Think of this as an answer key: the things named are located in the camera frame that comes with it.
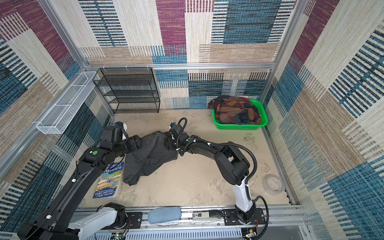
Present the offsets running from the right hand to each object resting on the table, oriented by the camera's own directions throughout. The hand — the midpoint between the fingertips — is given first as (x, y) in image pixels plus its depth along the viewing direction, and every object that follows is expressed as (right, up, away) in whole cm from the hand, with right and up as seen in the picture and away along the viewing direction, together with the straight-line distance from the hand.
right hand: (170, 143), depth 92 cm
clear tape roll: (+58, -22, -8) cm, 63 cm away
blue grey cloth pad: (0, -31, -19) cm, 37 cm away
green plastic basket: (+34, +11, +10) cm, 37 cm away
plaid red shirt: (+40, +21, +10) cm, 47 cm away
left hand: (-14, +4, -16) cm, 22 cm away
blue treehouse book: (-31, -20, -9) cm, 38 cm away
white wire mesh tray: (-50, +14, -21) cm, 56 cm away
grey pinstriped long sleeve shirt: (-8, -3, -3) cm, 9 cm away
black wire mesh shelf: (-33, +36, +19) cm, 52 cm away
